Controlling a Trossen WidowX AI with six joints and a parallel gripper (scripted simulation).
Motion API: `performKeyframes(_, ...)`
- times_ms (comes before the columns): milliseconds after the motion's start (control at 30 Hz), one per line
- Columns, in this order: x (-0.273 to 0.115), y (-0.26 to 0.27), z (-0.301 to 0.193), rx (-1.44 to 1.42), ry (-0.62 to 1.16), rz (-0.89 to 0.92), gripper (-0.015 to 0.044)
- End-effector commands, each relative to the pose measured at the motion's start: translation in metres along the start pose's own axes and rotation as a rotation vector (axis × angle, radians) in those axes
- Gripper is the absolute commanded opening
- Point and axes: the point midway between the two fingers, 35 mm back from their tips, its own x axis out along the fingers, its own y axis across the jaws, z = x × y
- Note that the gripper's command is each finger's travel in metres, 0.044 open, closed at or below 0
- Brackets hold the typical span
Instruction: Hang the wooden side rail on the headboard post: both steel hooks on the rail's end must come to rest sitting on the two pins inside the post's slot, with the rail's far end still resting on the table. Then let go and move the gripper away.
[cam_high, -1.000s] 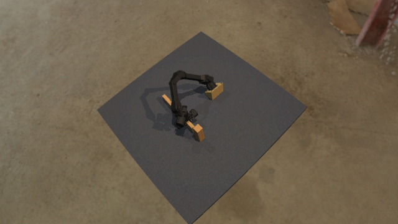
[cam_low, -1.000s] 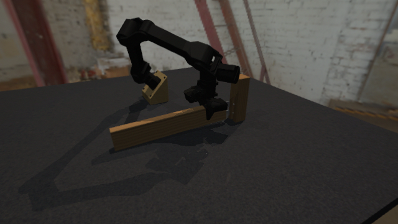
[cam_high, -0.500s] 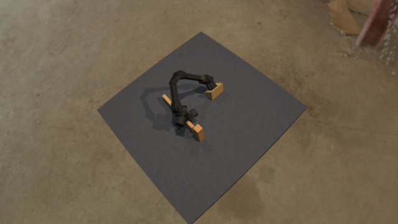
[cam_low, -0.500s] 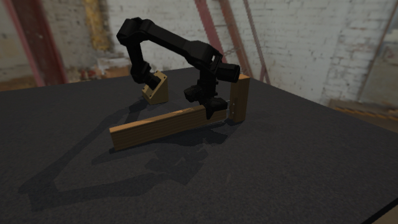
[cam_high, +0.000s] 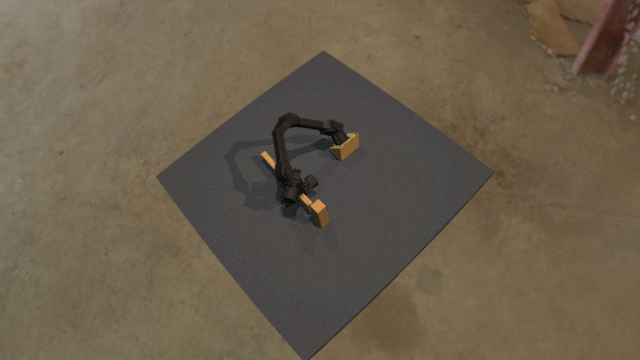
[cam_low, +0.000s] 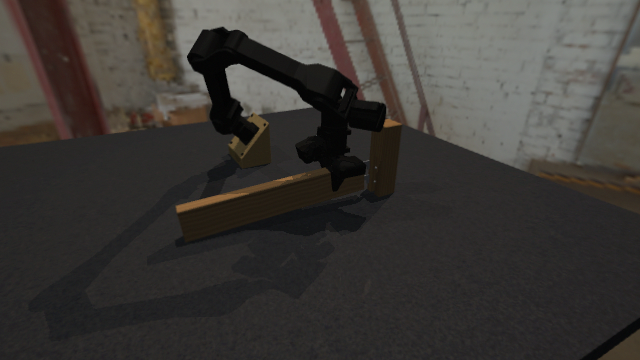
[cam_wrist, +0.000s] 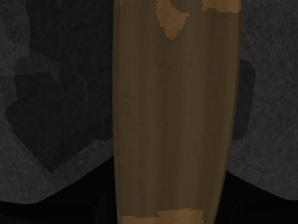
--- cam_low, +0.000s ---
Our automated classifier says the brown wooden rail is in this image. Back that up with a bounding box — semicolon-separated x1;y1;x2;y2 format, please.
176;168;369;243

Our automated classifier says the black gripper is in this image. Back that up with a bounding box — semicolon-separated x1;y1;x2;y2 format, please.
317;124;366;192

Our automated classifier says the brown wooden post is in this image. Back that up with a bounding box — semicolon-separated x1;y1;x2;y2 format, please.
367;119;402;197

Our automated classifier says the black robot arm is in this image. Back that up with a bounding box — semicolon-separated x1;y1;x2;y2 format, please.
187;27;386;164

